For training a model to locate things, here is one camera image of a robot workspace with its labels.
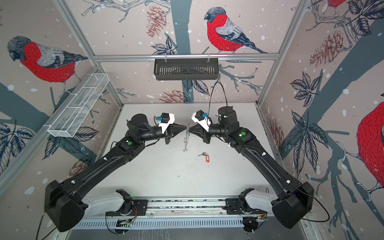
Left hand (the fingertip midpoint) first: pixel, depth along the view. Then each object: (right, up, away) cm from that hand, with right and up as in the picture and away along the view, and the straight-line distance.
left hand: (184, 127), depth 63 cm
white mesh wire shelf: (-58, +7, +12) cm, 60 cm away
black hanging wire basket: (-2, +39, +44) cm, 59 cm away
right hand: (+2, -2, +5) cm, 5 cm away
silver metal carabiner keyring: (0, -6, +5) cm, 8 cm away
